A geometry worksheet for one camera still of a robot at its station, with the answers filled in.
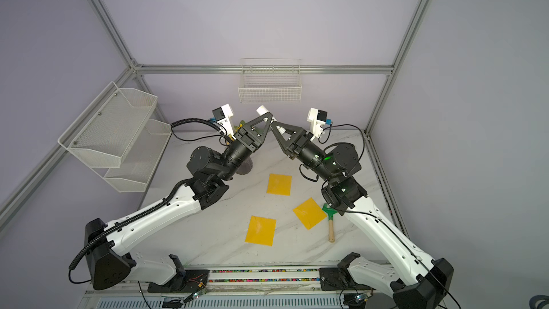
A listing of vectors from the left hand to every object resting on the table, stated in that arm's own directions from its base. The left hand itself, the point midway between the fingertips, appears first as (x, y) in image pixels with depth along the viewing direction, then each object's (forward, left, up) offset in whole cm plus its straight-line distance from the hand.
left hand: (271, 118), depth 53 cm
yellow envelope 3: (-3, -15, -52) cm, 54 cm away
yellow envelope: (-11, +6, -52) cm, 53 cm away
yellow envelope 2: (+10, -2, -50) cm, 51 cm away
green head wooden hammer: (-3, -24, -51) cm, 56 cm away
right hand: (-2, 0, -3) cm, 3 cm away
